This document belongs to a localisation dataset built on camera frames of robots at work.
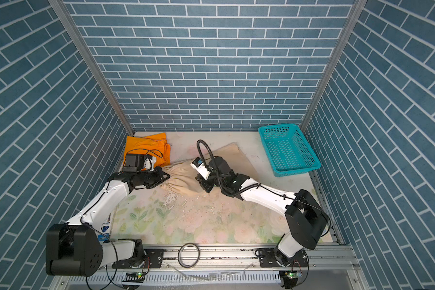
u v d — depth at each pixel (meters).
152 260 0.74
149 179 0.72
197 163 0.69
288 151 1.12
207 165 0.69
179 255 0.74
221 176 0.62
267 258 0.74
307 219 0.44
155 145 1.07
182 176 0.89
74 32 0.76
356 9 0.71
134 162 0.66
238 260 0.75
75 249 0.40
